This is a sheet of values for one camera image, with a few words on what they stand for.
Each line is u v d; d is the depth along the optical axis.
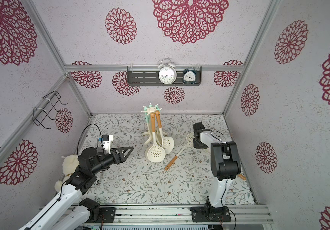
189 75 0.90
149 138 0.84
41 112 0.73
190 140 1.02
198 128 0.81
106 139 0.65
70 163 0.83
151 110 0.67
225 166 0.51
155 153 0.85
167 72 0.88
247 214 0.76
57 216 0.44
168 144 0.90
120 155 0.63
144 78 0.93
